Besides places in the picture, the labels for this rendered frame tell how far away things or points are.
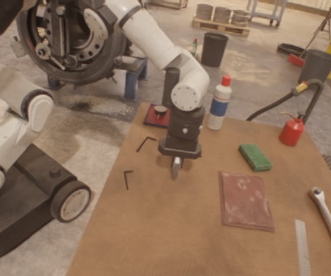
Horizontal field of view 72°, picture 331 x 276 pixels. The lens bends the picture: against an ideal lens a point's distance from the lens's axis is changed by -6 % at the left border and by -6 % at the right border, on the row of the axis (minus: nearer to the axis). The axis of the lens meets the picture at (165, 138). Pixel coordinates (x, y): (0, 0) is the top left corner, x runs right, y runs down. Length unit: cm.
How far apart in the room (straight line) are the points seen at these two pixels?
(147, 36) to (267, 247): 59
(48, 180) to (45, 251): 30
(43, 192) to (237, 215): 81
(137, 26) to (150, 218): 47
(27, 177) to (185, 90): 91
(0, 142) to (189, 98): 80
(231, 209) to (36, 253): 83
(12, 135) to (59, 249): 52
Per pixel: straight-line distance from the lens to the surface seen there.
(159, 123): 98
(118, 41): 161
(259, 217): 74
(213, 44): 310
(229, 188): 77
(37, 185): 118
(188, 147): 65
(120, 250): 62
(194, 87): 52
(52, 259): 117
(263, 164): 89
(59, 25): 171
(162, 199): 70
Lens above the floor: 102
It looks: 37 degrees down
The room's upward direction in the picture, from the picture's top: 9 degrees clockwise
